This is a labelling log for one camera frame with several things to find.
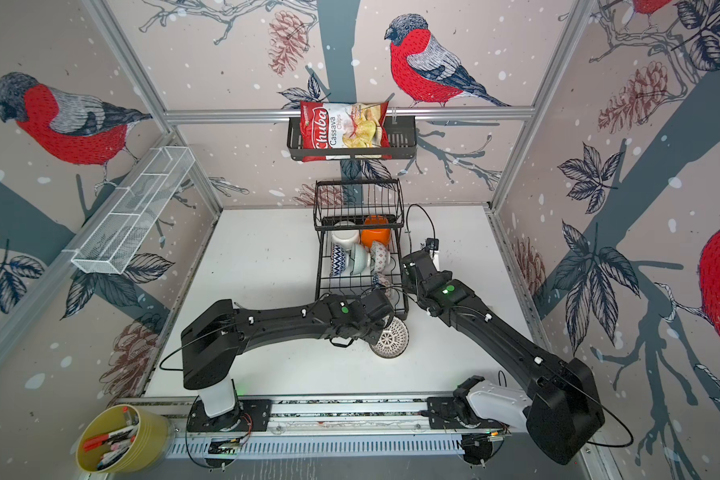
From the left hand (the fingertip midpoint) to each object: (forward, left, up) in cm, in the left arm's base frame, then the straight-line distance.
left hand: (377, 331), depth 81 cm
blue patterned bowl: (+18, 0, -3) cm, 18 cm away
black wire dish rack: (+35, +5, -3) cm, 36 cm away
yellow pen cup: (-24, +57, +1) cm, 62 cm away
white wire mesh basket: (+13, +65, +23) cm, 70 cm away
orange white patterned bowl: (+22, +12, +3) cm, 25 cm away
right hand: (+12, -12, +9) cm, 19 cm away
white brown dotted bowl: (-1, -5, -4) cm, 6 cm away
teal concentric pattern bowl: (+23, +5, +2) cm, 24 cm away
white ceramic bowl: (+35, +10, +1) cm, 36 cm away
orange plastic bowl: (+36, 0, +2) cm, 36 cm away
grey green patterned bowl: (+23, -2, +4) cm, 23 cm away
